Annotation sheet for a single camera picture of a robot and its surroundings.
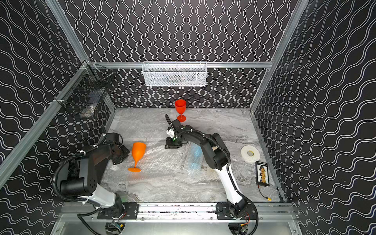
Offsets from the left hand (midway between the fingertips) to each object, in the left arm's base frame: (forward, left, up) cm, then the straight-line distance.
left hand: (126, 154), depth 93 cm
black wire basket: (+26, +29, +24) cm, 46 cm away
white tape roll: (+3, -78, 0) cm, 78 cm away
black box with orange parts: (-7, -83, +1) cm, 84 cm away
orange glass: (0, -9, +6) cm, 11 cm away
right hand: (+8, -26, -1) cm, 27 cm away
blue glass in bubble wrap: (-9, -43, +6) cm, 44 cm away
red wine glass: (+32, -32, +15) cm, 48 cm away
